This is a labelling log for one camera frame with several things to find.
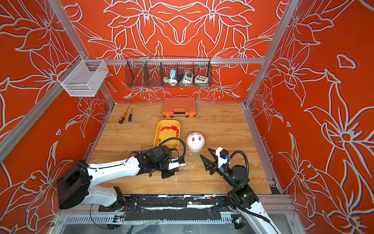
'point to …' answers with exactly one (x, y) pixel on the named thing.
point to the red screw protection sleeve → (199, 138)
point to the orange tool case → (185, 107)
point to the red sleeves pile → (171, 127)
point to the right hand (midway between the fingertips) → (202, 153)
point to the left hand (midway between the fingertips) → (178, 167)
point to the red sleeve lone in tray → (159, 140)
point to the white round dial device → (187, 78)
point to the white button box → (200, 79)
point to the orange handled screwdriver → (122, 118)
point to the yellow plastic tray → (164, 129)
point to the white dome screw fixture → (196, 141)
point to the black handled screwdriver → (129, 119)
